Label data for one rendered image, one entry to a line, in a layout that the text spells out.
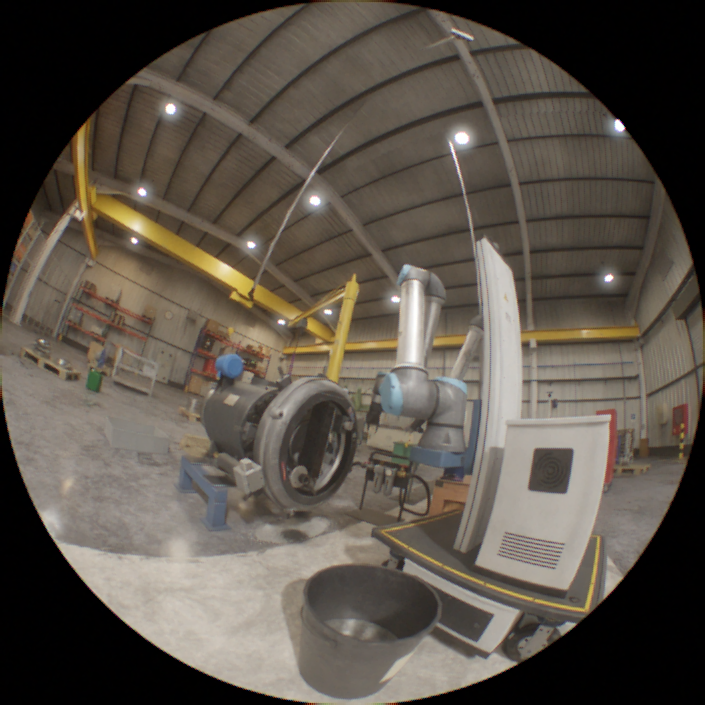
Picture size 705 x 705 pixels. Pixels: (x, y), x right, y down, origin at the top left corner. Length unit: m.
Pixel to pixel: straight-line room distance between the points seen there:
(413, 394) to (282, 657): 0.99
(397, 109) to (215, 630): 8.56
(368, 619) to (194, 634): 0.53
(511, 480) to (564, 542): 0.27
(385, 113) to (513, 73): 3.92
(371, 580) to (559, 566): 0.53
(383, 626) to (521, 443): 0.70
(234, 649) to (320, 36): 8.36
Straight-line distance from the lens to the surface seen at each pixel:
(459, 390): 0.92
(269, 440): 1.03
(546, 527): 0.79
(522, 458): 0.77
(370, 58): 7.53
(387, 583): 0.78
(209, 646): 0.91
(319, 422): 1.22
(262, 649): 0.91
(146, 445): 2.46
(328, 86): 7.89
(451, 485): 1.69
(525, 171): 8.99
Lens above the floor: 0.77
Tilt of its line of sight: 17 degrees up
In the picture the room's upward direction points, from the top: 11 degrees clockwise
